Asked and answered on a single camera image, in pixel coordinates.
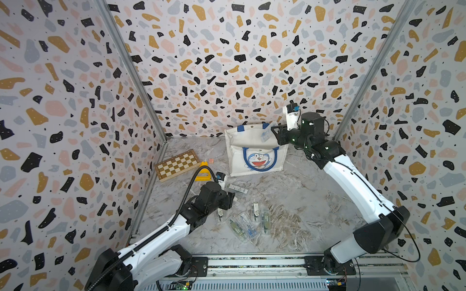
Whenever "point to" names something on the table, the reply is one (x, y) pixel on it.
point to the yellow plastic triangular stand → (208, 177)
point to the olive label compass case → (235, 223)
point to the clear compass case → (266, 133)
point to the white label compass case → (219, 211)
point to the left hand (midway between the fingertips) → (231, 191)
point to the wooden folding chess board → (175, 165)
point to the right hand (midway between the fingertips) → (273, 128)
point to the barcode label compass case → (237, 188)
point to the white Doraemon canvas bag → (254, 149)
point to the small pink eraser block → (210, 160)
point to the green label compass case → (266, 220)
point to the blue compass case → (249, 225)
